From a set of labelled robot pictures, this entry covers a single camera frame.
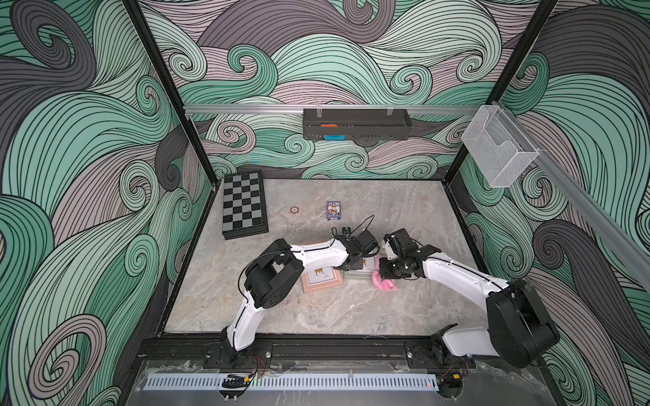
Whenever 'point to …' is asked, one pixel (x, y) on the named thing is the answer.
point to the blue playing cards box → (333, 210)
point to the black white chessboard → (244, 205)
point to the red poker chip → (294, 209)
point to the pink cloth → (388, 285)
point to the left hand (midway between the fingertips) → (352, 259)
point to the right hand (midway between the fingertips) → (385, 271)
